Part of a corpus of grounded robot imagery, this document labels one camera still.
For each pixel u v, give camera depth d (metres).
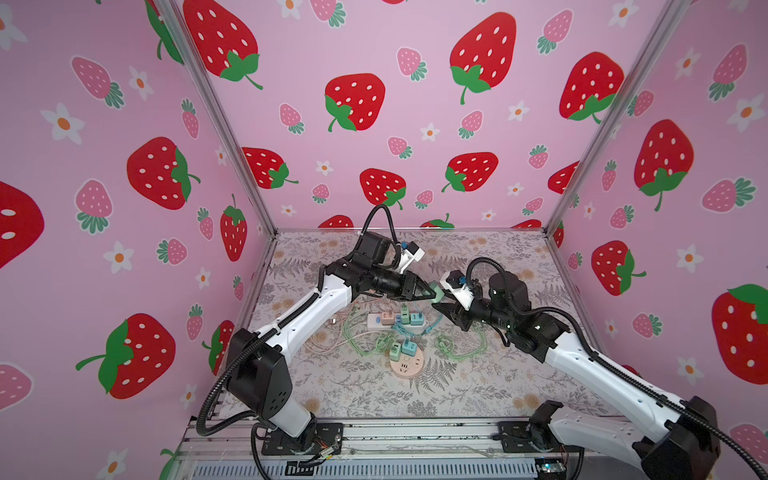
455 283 0.61
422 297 0.71
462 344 0.90
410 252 0.70
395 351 0.82
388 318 0.88
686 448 0.37
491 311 0.62
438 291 0.72
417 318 0.88
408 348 0.83
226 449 0.72
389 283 0.66
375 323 0.93
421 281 0.69
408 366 0.84
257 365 0.43
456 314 0.65
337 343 0.90
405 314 0.88
